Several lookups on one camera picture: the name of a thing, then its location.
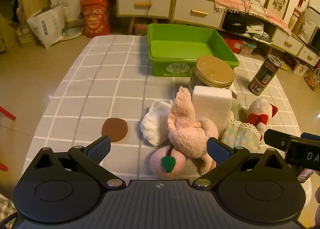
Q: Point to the glass jar with gold lid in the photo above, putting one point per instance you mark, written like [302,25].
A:
[212,71]

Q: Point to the red chair frame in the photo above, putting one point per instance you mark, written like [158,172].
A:
[7,113]

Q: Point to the dark drink can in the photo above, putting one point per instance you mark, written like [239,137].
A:
[262,76]

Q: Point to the brown round coaster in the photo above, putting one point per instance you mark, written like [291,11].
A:
[115,130]

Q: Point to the orange printed bag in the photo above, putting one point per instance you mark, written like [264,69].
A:
[95,18]

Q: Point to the white and red santa plush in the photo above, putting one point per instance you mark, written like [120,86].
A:
[260,106]

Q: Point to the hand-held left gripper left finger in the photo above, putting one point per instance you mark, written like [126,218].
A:
[100,146]

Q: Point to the white paper bag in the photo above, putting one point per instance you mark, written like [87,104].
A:
[47,28]

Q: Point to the green plastic bin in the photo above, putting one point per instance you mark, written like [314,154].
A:
[175,43]

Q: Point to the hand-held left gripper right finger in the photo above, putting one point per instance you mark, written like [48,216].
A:
[217,149]

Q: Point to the pink peach plush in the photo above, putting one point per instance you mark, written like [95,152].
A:
[160,165]

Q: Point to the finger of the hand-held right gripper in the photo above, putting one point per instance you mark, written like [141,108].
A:
[275,140]
[311,136]

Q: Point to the low wooden cabinet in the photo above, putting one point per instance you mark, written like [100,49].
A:
[282,38]

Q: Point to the white sponge block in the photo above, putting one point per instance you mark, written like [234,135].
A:
[212,103]

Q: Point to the wooden shelf cabinet with drawers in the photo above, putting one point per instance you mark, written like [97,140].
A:
[160,3]

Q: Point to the checkered lace-trimmed pouch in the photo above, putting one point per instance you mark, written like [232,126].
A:
[237,136]

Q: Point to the grey checkered tablecloth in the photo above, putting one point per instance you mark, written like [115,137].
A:
[87,81]

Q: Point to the white cloth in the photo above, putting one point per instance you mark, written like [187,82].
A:
[155,126]

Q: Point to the pink plush toy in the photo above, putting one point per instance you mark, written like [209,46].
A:
[182,118]

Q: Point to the black bag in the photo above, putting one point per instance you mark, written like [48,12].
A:
[233,22]

